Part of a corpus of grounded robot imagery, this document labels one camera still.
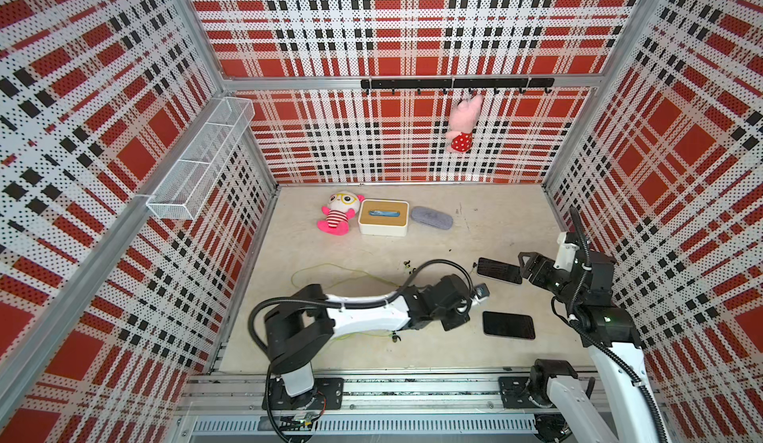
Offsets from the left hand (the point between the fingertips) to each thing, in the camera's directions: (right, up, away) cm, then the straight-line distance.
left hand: (464, 302), depth 81 cm
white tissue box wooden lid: (-24, +25, +27) cm, 44 cm away
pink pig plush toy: (+2, +54, +13) cm, 55 cm away
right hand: (+16, +13, -7) cm, 22 cm away
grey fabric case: (-6, +23, +27) cm, 36 cm away
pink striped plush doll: (-39, +27, +24) cm, 53 cm away
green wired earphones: (-37, +3, +14) cm, 39 cm away
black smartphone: (+16, +6, +18) cm, 25 cm away
